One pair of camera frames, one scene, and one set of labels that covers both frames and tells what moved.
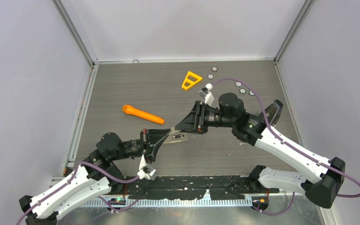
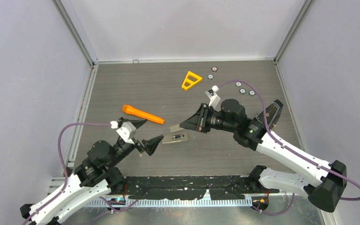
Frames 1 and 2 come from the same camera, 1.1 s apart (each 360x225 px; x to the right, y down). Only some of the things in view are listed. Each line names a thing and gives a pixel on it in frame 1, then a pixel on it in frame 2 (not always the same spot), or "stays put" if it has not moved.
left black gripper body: (146, 144) -> (141, 146)
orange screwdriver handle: (129, 109) stays put
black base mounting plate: (216, 187) stays put
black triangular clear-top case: (273, 112) stays put
